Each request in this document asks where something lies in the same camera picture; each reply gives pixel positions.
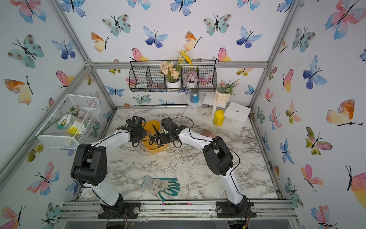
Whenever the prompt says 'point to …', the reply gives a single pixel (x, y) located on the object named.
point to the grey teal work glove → (147, 182)
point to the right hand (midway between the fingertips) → (165, 136)
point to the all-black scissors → (159, 139)
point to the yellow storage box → (154, 142)
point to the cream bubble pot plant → (222, 94)
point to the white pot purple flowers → (191, 78)
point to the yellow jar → (219, 118)
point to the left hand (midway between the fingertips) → (144, 132)
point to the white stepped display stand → (235, 115)
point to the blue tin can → (195, 96)
